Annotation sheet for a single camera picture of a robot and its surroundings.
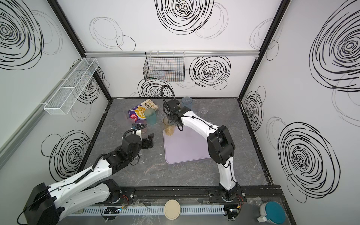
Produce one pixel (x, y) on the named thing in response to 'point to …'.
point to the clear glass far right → (205, 104)
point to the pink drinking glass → (141, 121)
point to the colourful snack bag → (137, 113)
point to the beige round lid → (172, 209)
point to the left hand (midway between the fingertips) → (148, 134)
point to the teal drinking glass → (150, 114)
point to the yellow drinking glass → (169, 129)
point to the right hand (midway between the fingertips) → (173, 118)
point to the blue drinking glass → (187, 101)
